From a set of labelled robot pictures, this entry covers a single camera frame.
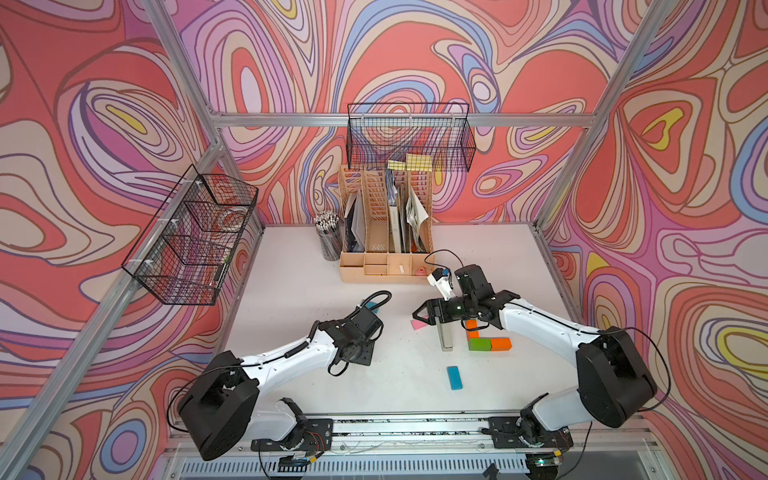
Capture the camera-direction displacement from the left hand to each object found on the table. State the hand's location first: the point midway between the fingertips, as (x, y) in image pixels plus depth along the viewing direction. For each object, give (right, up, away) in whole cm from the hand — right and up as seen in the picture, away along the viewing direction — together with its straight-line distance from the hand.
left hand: (365, 353), depth 85 cm
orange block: (+40, +2, +2) cm, 40 cm away
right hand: (+17, +10, -1) cm, 20 cm away
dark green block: (+34, +2, +3) cm, 34 cm away
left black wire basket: (-45, +28, -11) cm, 54 cm away
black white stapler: (+24, +4, +4) cm, 25 cm away
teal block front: (+25, -6, -3) cm, 26 cm away
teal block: (+2, +15, -8) cm, 18 cm away
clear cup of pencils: (-12, +37, +12) cm, 40 cm away
